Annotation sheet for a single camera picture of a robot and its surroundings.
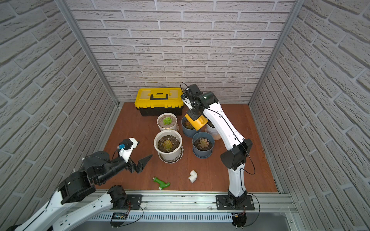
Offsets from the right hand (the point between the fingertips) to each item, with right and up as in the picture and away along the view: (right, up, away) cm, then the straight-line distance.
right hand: (199, 111), depth 81 cm
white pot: (+8, -11, +11) cm, 18 cm away
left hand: (-26, -16, -17) cm, 35 cm away
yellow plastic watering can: (0, -6, 0) cm, 6 cm away
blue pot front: (+3, -20, +6) cm, 21 cm away
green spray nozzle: (-21, -42, -2) cm, 47 cm away
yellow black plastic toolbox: (-31, +7, +17) cm, 36 cm away
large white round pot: (-19, -19, +3) cm, 27 cm away
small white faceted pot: (-20, -6, +12) cm, 24 cm away
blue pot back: (-6, -13, +11) cm, 18 cm away
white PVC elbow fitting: (-4, -38, 0) cm, 38 cm away
